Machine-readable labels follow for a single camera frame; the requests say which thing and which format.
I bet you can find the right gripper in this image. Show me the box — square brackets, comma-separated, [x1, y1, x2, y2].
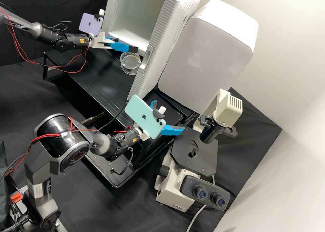
[134, 100, 186, 142]

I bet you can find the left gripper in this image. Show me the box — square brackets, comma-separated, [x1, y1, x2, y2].
[89, 31, 139, 54]

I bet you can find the petri dish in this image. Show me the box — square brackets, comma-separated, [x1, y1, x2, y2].
[120, 51, 142, 76]

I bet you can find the white incubator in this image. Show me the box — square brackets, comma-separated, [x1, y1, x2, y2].
[104, 0, 170, 53]

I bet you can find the incubator door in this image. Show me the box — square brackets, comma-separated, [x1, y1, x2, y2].
[126, 0, 207, 101]

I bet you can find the black platform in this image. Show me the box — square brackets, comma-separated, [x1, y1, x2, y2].
[152, 89, 201, 125]
[42, 48, 185, 131]

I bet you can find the cream microscope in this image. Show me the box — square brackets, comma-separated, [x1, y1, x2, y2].
[154, 88, 244, 213]

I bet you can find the white box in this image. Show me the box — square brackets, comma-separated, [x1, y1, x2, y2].
[157, 0, 259, 109]

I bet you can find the black tray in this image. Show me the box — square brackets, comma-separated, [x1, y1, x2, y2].
[82, 111, 184, 189]

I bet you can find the right wrist camera phone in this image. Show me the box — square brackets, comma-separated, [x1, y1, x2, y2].
[124, 94, 167, 140]

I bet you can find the wrist camera phone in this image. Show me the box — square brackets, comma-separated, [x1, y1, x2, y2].
[124, 94, 167, 140]
[79, 9, 106, 37]

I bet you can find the left wrist camera phone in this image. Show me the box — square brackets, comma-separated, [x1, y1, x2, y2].
[79, 9, 106, 37]

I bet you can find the black cable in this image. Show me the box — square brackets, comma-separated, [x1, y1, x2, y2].
[110, 146, 134, 175]
[97, 107, 129, 132]

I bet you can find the grey cable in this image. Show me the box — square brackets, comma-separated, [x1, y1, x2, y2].
[186, 198, 208, 232]

